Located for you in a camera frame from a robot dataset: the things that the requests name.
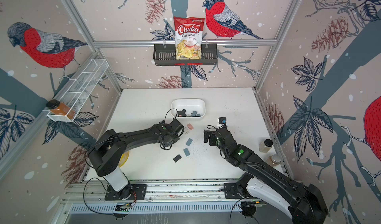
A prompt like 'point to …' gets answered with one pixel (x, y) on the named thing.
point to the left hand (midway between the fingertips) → (178, 137)
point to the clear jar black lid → (265, 145)
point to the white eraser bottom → (188, 115)
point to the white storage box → (189, 108)
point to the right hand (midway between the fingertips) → (211, 130)
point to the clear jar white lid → (275, 159)
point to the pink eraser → (190, 126)
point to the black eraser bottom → (177, 158)
